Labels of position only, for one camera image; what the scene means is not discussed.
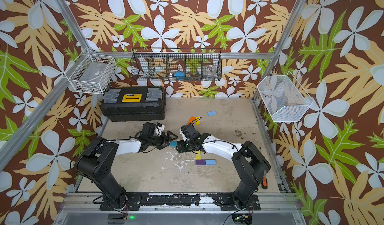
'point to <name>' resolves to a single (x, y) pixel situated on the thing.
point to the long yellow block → (198, 156)
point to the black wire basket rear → (176, 64)
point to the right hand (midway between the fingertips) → (178, 147)
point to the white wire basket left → (91, 73)
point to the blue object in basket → (179, 75)
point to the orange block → (191, 119)
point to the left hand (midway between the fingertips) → (175, 138)
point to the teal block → (173, 143)
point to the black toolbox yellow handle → (134, 103)
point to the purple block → (200, 162)
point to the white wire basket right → (284, 99)
